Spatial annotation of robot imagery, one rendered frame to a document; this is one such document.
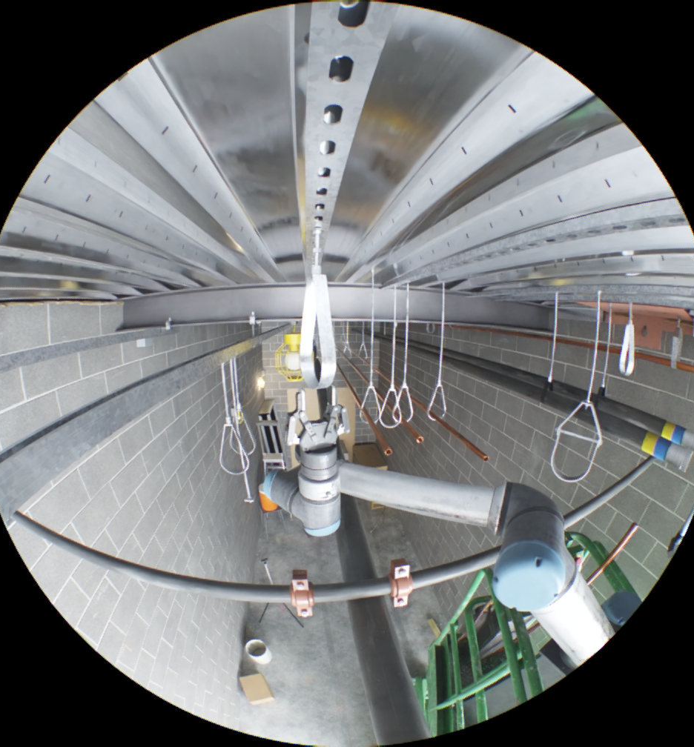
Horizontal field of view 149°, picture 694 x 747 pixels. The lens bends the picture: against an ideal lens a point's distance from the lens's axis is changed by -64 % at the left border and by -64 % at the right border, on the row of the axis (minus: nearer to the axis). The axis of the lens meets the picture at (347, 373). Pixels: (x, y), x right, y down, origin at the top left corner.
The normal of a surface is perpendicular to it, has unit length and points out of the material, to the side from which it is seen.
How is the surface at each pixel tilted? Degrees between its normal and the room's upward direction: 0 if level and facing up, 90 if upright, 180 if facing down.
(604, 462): 90
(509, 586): 85
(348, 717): 0
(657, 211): 90
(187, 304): 90
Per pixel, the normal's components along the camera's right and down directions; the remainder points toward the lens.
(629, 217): -0.99, 0.02
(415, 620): 0.01, -0.98
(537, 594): -0.68, 0.06
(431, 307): 0.14, 0.21
